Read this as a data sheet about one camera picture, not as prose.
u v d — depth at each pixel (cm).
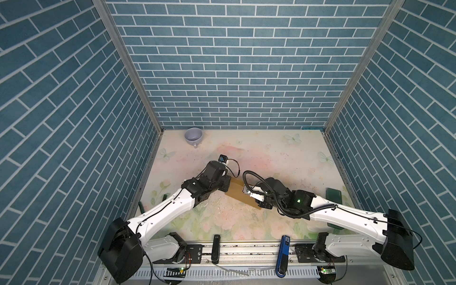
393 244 39
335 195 91
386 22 75
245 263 72
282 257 72
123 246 39
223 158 72
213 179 61
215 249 74
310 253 74
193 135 114
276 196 56
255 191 64
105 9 71
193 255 73
